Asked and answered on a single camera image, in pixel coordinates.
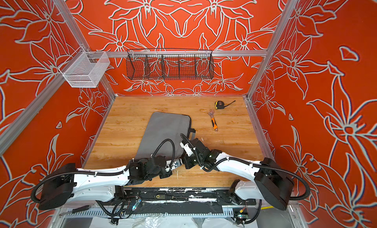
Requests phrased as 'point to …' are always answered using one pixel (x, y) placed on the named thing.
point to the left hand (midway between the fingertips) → (175, 161)
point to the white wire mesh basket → (83, 69)
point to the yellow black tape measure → (220, 104)
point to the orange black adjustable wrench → (213, 122)
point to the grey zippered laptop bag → (166, 133)
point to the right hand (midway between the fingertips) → (181, 158)
